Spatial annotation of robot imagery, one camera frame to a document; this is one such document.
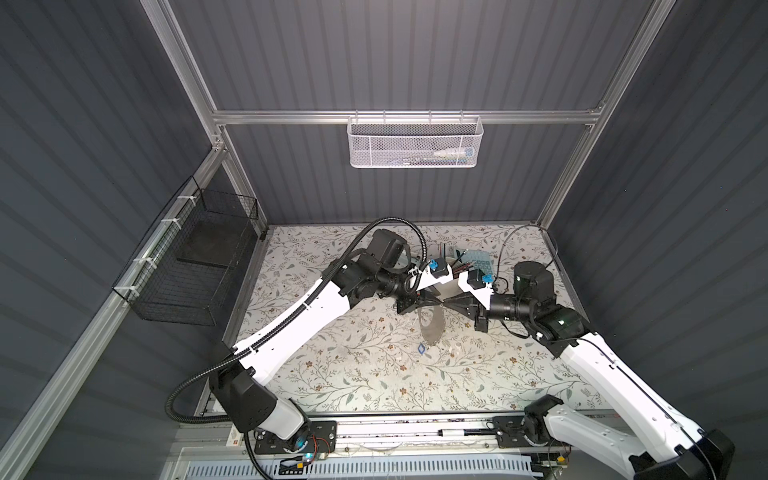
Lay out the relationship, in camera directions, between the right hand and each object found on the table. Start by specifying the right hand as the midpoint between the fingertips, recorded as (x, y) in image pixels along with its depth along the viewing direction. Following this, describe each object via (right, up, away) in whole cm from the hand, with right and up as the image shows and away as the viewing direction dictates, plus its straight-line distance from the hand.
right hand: (450, 303), depth 68 cm
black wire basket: (-66, +7, +7) cm, 67 cm away
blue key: (-5, -15, +15) cm, 22 cm away
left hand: (-3, +2, 0) cm, 3 cm away
